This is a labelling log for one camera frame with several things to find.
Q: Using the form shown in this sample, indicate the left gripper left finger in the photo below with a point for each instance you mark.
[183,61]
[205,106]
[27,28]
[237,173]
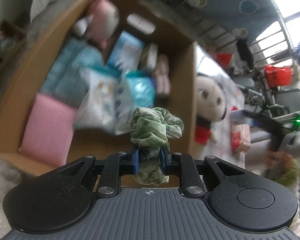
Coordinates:
[113,168]

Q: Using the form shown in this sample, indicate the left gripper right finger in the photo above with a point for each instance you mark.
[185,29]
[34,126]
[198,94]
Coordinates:
[182,165]

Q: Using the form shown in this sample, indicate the green cloth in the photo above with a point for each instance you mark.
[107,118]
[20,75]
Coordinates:
[151,129]

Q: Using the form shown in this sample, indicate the teal checkered towel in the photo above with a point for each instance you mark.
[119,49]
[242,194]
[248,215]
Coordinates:
[63,81]

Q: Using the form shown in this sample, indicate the blue white carton box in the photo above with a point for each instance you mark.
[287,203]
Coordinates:
[126,53]

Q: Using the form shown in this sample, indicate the pink round plush toy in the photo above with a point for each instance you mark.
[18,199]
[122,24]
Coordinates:
[99,24]

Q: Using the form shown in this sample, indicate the orange striped cloth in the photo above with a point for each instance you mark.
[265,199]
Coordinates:
[161,76]

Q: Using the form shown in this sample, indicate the person right hand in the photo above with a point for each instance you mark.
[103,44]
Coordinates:
[274,158]

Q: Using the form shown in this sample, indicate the wheelchair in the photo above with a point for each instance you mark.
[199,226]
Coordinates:
[271,102]

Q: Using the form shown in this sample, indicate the red white wet wipes pack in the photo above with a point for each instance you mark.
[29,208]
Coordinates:
[240,132]

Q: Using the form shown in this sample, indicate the red plastic bag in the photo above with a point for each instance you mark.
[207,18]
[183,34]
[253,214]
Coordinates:
[277,76]

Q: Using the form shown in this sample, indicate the blue plastic wipes pack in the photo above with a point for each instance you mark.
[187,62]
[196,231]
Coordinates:
[111,99]

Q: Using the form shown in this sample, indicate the black haired plush doll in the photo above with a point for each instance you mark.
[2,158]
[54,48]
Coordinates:
[211,107]

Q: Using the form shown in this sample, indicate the pink knitted cushion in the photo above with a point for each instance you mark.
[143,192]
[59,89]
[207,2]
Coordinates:
[49,131]

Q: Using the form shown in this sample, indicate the brown cardboard box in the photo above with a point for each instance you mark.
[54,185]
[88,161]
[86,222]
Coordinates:
[136,19]

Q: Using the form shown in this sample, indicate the blue dotted hanging blanket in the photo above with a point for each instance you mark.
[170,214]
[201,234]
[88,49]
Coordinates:
[244,18]

